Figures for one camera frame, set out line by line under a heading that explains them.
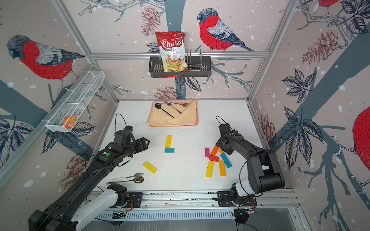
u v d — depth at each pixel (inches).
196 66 37.4
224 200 28.6
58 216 15.2
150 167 33.6
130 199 28.7
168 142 37.6
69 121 26.0
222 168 33.6
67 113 28.7
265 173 17.2
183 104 45.8
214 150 35.6
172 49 32.1
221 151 34.0
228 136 26.4
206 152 35.5
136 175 32.1
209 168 32.9
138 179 32.1
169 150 36.4
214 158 34.5
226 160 34.0
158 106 45.4
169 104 46.1
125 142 24.1
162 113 43.6
